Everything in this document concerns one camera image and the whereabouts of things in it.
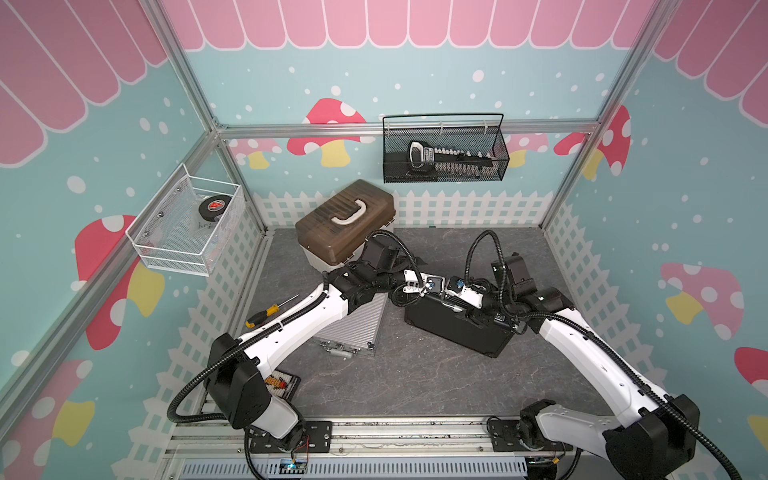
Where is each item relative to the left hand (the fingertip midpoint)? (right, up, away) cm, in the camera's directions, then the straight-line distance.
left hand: (420, 275), depth 77 cm
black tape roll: (-55, +18, +2) cm, 58 cm away
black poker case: (+4, -10, -2) cm, 11 cm away
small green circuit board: (-31, -46, -5) cm, 56 cm away
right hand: (+12, -7, +3) cm, 14 cm away
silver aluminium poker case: (-18, -18, +13) cm, 29 cm away
